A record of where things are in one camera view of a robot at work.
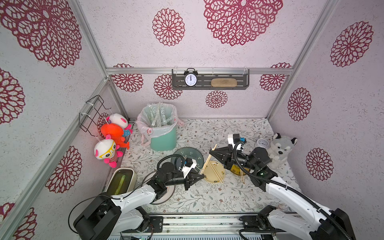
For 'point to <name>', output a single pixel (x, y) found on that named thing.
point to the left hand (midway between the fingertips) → (202, 177)
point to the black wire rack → (89, 118)
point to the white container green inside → (123, 181)
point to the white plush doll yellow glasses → (107, 149)
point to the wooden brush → (223, 82)
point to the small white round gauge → (262, 143)
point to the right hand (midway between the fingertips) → (211, 151)
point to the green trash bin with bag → (158, 123)
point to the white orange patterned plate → (162, 197)
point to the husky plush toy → (279, 149)
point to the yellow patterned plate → (236, 169)
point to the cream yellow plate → (209, 174)
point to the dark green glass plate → (188, 152)
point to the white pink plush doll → (120, 119)
